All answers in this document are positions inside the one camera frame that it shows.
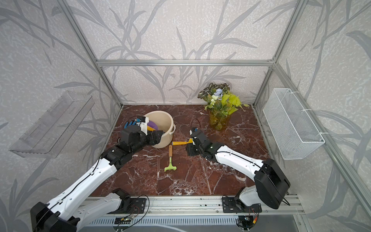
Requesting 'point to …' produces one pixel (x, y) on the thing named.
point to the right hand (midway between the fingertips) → (189, 146)
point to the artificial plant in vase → (221, 103)
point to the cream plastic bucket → (165, 123)
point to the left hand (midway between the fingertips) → (158, 131)
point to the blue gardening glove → (130, 123)
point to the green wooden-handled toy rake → (170, 167)
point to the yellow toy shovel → (175, 143)
